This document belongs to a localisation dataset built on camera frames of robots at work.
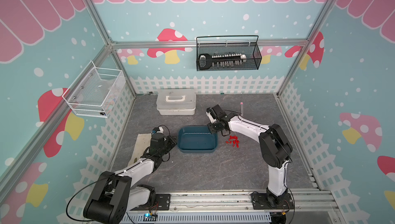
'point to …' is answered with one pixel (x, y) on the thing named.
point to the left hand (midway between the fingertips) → (178, 138)
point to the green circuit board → (149, 217)
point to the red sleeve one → (236, 141)
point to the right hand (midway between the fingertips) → (212, 127)
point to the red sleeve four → (237, 145)
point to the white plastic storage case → (174, 102)
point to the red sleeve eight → (227, 142)
